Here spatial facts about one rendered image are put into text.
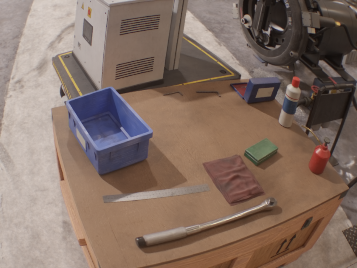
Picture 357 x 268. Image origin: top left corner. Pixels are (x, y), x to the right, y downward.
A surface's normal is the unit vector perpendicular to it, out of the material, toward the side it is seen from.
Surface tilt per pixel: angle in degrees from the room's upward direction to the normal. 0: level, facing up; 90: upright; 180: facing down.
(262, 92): 100
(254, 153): 0
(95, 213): 0
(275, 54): 90
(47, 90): 0
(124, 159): 90
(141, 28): 90
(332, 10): 44
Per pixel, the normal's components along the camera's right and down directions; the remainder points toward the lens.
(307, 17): -0.91, 0.17
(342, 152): 0.12, -0.77
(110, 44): 0.52, 0.58
